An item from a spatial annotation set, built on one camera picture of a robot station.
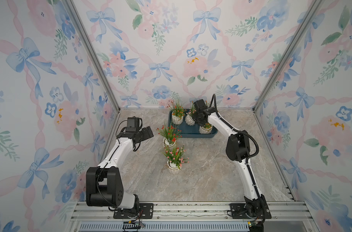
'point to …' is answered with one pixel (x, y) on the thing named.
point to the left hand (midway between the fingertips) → (146, 132)
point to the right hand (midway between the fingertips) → (193, 118)
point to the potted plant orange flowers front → (206, 128)
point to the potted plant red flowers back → (169, 134)
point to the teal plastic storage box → (184, 120)
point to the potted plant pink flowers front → (176, 157)
